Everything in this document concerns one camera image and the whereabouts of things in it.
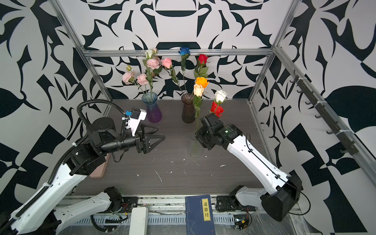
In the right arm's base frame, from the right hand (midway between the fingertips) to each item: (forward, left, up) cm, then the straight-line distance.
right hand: (194, 135), depth 75 cm
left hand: (-8, +14, +17) cm, 23 cm away
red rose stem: (+39, -4, +10) cm, 41 cm away
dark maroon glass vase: (+26, +3, -15) cm, 30 cm away
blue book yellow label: (-33, -2, -21) cm, 39 cm away
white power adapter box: (-34, +26, -17) cm, 46 cm away
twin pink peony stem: (+31, +37, +12) cm, 50 cm away
